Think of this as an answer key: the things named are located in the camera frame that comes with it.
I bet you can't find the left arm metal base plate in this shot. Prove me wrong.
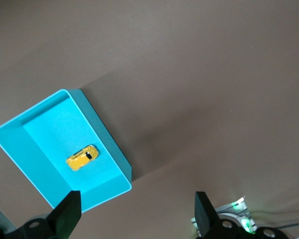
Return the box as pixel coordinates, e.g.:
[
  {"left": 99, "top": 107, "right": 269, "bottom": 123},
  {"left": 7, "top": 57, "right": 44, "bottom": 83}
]
[{"left": 190, "top": 195, "right": 259, "bottom": 237}]

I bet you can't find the turquoise plastic bin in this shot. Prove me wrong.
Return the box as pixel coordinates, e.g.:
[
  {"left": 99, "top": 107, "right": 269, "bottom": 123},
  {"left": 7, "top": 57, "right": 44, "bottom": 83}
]
[{"left": 0, "top": 89, "right": 133, "bottom": 214}]

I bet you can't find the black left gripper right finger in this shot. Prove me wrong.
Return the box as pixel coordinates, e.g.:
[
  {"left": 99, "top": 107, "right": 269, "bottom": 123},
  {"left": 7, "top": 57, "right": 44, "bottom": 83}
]
[{"left": 194, "top": 191, "right": 290, "bottom": 239}]

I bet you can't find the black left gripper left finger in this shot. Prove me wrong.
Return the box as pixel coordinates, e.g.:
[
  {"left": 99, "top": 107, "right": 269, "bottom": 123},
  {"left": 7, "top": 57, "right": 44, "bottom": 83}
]
[{"left": 0, "top": 190, "right": 82, "bottom": 239}]

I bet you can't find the yellow beetle toy car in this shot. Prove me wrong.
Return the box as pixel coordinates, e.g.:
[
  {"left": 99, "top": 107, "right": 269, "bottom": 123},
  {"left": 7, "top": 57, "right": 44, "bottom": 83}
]
[{"left": 65, "top": 144, "right": 100, "bottom": 172}]

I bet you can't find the long black table cable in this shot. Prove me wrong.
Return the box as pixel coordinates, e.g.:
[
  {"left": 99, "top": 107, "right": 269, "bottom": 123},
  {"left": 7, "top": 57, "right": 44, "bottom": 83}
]
[{"left": 254, "top": 220, "right": 299, "bottom": 231}]

